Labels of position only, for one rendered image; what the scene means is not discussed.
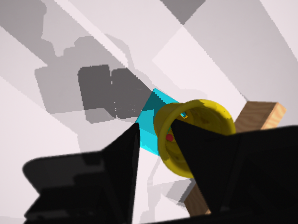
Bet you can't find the yellow cup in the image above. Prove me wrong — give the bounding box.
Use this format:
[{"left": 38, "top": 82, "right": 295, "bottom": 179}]
[{"left": 154, "top": 99, "right": 236, "bottom": 178}]

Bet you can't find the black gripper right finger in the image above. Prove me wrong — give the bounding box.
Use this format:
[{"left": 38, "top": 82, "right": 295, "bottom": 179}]
[{"left": 171, "top": 119, "right": 298, "bottom": 213}]

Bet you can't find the tan wooden flat bar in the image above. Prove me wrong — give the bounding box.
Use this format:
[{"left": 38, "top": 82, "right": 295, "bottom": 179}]
[{"left": 184, "top": 101, "right": 287, "bottom": 216}]

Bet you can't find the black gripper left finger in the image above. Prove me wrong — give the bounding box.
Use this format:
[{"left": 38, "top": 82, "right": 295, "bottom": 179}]
[{"left": 22, "top": 123, "right": 140, "bottom": 224}]

